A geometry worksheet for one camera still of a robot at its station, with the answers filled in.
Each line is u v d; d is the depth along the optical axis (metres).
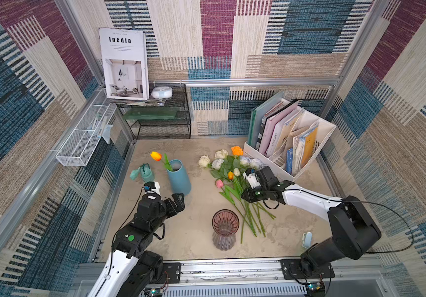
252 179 0.82
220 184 0.97
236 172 0.97
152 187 0.65
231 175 0.97
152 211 0.56
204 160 1.02
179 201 0.66
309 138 0.89
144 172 0.94
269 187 0.70
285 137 0.96
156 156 0.72
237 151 1.08
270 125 0.87
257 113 0.89
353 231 0.44
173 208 0.65
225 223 0.67
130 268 0.48
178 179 0.82
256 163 1.02
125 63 0.78
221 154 1.07
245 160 1.03
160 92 0.87
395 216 0.69
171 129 1.20
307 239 0.78
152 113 0.94
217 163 1.02
